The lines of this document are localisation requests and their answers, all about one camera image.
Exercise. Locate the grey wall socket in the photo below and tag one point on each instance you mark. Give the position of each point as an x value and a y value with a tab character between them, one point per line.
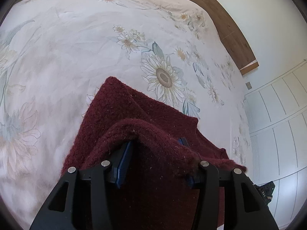
248	85

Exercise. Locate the wooden headboard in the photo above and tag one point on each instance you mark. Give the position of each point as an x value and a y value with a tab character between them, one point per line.
223	26

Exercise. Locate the white wardrobe doors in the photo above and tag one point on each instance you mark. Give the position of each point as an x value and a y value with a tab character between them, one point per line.
280	129

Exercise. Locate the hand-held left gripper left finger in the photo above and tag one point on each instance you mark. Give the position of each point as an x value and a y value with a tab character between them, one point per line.
124	165

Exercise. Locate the floral white blanket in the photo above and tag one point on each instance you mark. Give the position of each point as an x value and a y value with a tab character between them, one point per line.
72	64

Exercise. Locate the maroon knit sweater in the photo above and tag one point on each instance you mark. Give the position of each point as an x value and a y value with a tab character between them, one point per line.
148	129

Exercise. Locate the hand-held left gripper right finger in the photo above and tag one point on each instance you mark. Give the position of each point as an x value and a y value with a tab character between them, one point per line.
211	196

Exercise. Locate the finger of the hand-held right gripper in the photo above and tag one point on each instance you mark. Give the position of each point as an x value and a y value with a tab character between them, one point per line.
265	190

